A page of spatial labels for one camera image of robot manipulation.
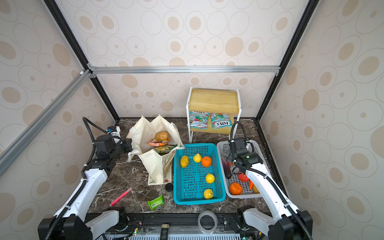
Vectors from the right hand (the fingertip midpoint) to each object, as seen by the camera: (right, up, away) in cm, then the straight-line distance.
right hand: (237, 157), depth 82 cm
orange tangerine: (-17, -4, +8) cm, 19 cm away
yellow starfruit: (-30, -4, +10) cm, 32 cm away
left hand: (-56, +11, -2) cm, 57 cm away
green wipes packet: (-44, -23, -4) cm, 50 cm away
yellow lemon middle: (-15, -13, +3) cm, 20 cm away
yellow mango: (+9, -18, -1) cm, 20 cm away
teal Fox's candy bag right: (-8, +21, +13) cm, 26 cm away
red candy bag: (-47, +7, +7) cm, 48 cm away
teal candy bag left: (-21, +21, +12) cm, 32 cm away
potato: (-44, +11, +7) cm, 46 cm away
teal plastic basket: (-21, -12, +9) cm, 26 cm away
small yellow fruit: (-22, -2, +11) cm, 25 cm away
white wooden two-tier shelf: (-13, +26, +6) cm, 30 cm away
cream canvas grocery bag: (-44, -6, -1) cm, 44 cm away
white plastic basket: (-7, -10, -1) cm, 12 cm away
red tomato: (+3, -11, 0) cm, 12 cm away
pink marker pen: (-65, -22, 0) cm, 68 cm away
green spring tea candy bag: (-41, +4, +1) cm, 41 cm away
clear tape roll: (-16, -27, -7) cm, 32 cm away
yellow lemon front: (-16, -19, -4) cm, 25 cm away
